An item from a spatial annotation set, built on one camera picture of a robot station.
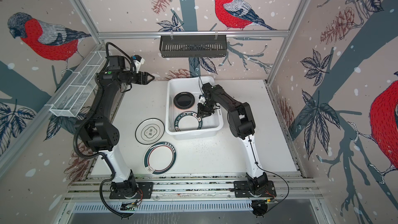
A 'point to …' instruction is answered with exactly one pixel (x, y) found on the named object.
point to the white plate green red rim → (159, 158)
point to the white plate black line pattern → (148, 130)
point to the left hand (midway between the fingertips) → (148, 75)
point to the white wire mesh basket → (80, 87)
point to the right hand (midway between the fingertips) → (199, 117)
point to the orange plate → (184, 102)
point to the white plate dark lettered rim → (187, 121)
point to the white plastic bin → (212, 125)
